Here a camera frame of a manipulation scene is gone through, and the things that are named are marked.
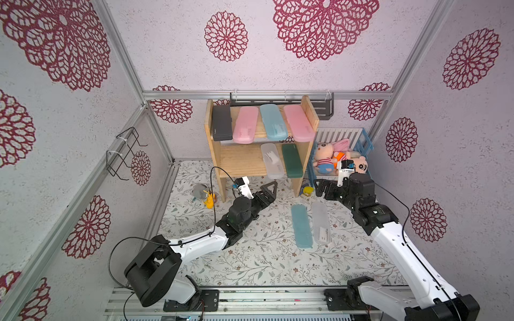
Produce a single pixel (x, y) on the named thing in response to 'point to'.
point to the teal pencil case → (304, 239)
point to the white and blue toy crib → (359, 138)
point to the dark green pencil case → (294, 164)
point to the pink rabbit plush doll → (324, 154)
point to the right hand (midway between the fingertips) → (328, 184)
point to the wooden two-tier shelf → (261, 142)
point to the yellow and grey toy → (201, 191)
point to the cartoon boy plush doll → (361, 163)
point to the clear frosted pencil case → (274, 163)
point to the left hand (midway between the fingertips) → (272, 186)
